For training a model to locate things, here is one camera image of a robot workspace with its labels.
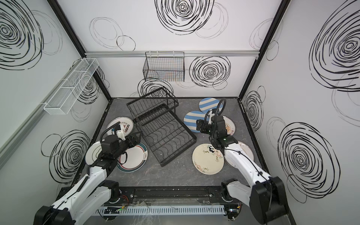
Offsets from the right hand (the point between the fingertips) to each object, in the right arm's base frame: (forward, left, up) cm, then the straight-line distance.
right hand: (201, 122), depth 82 cm
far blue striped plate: (+32, -10, -18) cm, 38 cm away
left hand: (-6, +38, -4) cm, 39 cm away
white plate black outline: (-13, +69, -17) cm, 72 cm away
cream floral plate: (-16, -4, -17) cm, 24 cm away
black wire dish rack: (+1, +24, -17) cm, 29 cm away
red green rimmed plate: (-16, +39, -15) cm, 45 cm away
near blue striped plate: (+17, +6, -21) cm, 27 cm away
